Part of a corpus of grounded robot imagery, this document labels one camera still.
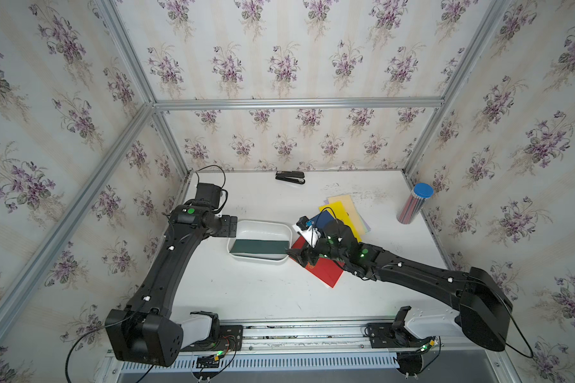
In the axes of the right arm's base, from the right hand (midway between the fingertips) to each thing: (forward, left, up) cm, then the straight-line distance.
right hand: (297, 240), depth 77 cm
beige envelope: (+24, -25, -17) cm, 39 cm away
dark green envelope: (+6, +15, -16) cm, 23 cm away
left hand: (+4, +25, +2) cm, 25 cm away
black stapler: (+44, +1, -15) cm, 46 cm away
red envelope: (-4, -11, -15) cm, 19 cm away
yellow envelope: (+24, -19, -17) cm, 35 cm away
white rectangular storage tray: (+13, +15, -16) cm, 26 cm away
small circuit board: (-32, +27, -19) cm, 45 cm away
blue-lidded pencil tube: (+19, -46, -4) cm, 50 cm away
